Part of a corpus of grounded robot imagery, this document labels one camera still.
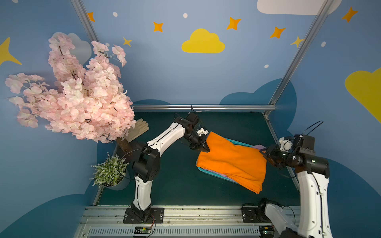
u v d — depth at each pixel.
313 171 0.43
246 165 0.77
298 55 0.87
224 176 0.77
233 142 0.91
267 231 0.72
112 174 0.72
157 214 0.75
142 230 0.72
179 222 0.73
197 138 0.76
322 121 0.53
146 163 0.50
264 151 0.66
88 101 0.46
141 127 1.11
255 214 0.74
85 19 0.72
